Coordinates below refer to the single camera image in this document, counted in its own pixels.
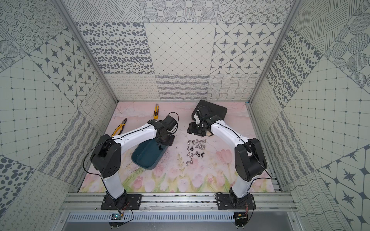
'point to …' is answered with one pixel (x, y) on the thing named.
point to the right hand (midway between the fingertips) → (191, 133)
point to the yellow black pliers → (119, 129)
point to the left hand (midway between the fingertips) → (170, 140)
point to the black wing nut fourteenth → (202, 154)
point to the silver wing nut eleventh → (192, 155)
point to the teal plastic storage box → (148, 154)
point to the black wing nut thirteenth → (198, 156)
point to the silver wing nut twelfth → (196, 153)
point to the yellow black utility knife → (155, 114)
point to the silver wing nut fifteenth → (186, 163)
